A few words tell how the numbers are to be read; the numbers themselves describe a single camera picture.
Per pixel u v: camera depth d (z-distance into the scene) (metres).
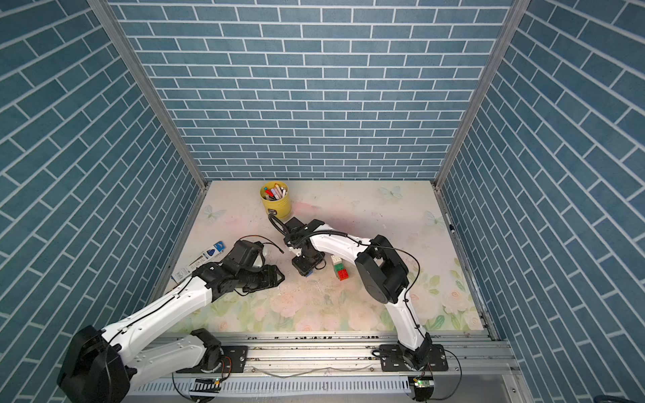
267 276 0.71
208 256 0.94
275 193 1.02
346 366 0.74
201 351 0.62
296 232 0.74
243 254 0.63
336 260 0.89
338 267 0.90
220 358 0.69
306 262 0.80
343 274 0.91
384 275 0.53
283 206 1.00
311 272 0.83
